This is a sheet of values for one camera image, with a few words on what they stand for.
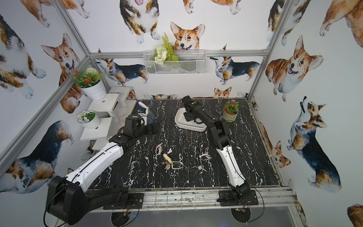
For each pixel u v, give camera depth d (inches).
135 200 29.0
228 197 28.9
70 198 15.3
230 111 39.3
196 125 40.7
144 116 28.7
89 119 31.4
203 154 35.1
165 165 33.0
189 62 36.4
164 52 30.8
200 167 33.7
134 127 24.6
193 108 30.5
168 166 32.8
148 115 29.8
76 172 17.1
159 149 36.1
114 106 34.8
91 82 32.1
